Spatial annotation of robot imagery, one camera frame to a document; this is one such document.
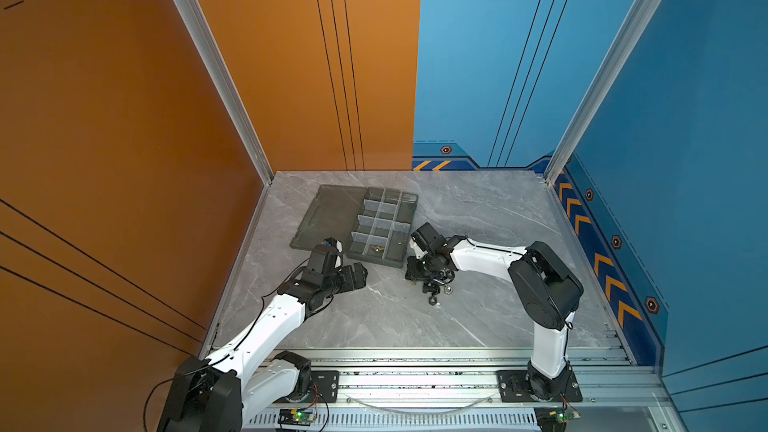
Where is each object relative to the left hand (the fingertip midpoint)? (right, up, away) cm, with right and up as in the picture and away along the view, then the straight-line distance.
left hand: (355, 271), depth 86 cm
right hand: (+15, -3, +6) cm, 16 cm away
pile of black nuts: (+23, -6, +4) cm, 24 cm away
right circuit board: (+49, -31, -15) cm, 60 cm away
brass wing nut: (+6, +5, +12) cm, 14 cm away
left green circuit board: (-12, -31, -15) cm, 37 cm away
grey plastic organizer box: (+3, +13, +15) cm, 20 cm away
